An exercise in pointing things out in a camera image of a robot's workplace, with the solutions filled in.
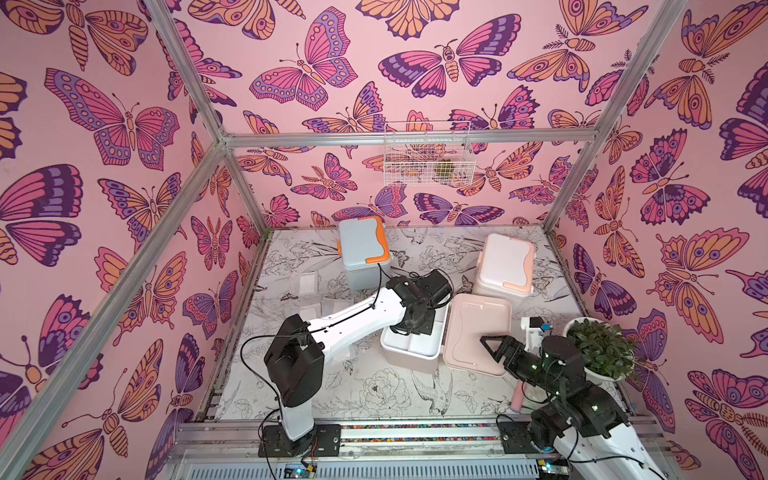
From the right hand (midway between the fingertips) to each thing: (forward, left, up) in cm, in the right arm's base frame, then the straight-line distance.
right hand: (487, 343), depth 74 cm
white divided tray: (0, +17, -2) cm, 17 cm away
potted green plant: (-2, -27, +3) cm, 27 cm away
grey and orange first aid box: (+30, +33, -1) cm, 45 cm away
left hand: (+6, +15, -4) cm, 16 cm away
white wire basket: (+55, +12, +19) cm, 60 cm away
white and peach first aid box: (+25, -10, -1) cm, 27 cm away
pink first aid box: (+8, +3, -3) cm, 9 cm away
